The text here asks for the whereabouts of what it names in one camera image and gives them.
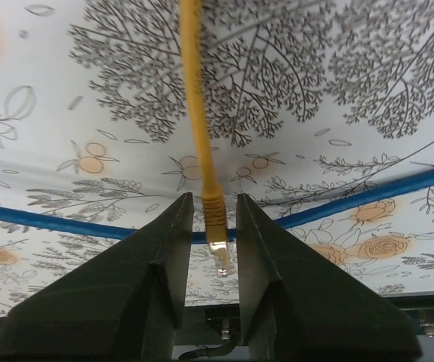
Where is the floral patterned table mat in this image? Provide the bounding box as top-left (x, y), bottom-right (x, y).
top-left (0, 1), bottom-right (434, 294)

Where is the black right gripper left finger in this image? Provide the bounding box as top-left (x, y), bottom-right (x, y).
top-left (0, 193), bottom-right (193, 361)

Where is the blue ethernet cable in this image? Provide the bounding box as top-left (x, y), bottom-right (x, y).
top-left (0, 161), bottom-right (434, 242)

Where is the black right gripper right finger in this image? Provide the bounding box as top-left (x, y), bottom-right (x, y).
top-left (236, 194), bottom-right (422, 361)

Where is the yellow ethernet cable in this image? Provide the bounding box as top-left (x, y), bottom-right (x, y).
top-left (178, 0), bottom-right (237, 279)

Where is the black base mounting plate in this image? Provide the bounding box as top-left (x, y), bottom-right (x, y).
top-left (0, 295), bottom-right (434, 361)

